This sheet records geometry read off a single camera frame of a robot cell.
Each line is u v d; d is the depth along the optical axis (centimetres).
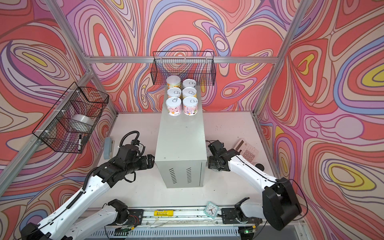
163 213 73
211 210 74
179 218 75
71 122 70
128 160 58
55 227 39
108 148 94
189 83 79
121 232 72
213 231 70
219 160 60
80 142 72
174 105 68
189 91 74
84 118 74
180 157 57
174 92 74
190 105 68
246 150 96
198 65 96
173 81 77
